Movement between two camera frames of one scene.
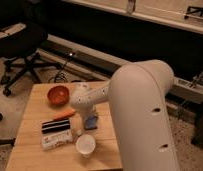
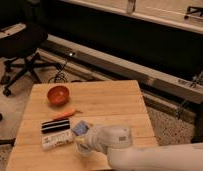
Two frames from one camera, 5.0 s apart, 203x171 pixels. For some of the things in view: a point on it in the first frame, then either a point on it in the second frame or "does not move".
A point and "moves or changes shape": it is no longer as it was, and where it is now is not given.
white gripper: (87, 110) -> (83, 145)
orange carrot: (62, 114) does not move
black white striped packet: (56, 133) does not move
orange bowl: (58, 96) does not move
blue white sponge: (91, 122) moves or changes shape
